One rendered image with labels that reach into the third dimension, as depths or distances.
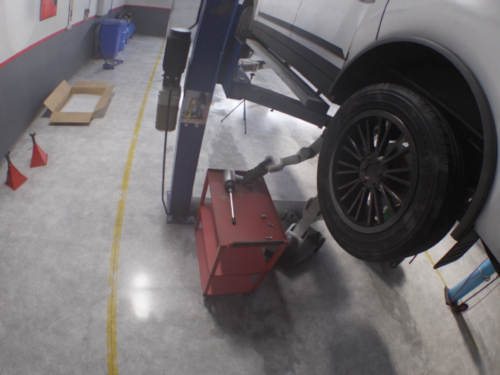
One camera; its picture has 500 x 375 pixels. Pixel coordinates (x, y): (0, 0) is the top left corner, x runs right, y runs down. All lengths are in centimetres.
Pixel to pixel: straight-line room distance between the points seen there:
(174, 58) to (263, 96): 68
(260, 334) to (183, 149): 169
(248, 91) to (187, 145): 73
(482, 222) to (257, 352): 188
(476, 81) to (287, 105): 120
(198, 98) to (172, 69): 29
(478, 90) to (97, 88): 514
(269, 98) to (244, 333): 182
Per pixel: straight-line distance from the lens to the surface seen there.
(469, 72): 93
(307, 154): 186
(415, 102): 102
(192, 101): 194
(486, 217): 86
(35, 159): 357
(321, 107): 156
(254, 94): 171
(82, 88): 525
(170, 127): 208
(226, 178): 183
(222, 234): 158
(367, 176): 117
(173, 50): 185
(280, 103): 171
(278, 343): 232
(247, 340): 224
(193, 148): 216
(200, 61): 184
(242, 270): 190
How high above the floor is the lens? 209
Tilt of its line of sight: 39 degrees down
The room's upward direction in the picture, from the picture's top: 21 degrees clockwise
